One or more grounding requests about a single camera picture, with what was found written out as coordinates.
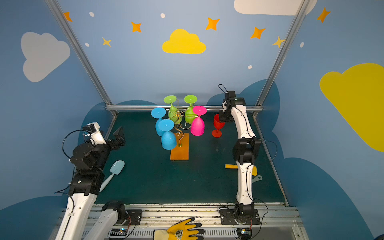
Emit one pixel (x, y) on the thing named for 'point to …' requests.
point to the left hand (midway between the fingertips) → (110, 129)
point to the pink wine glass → (197, 126)
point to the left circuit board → (119, 232)
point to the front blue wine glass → (168, 139)
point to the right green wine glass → (189, 115)
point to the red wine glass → (218, 125)
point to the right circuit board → (244, 233)
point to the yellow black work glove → (182, 231)
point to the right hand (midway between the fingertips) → (225, 118)
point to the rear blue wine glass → (158, 113)
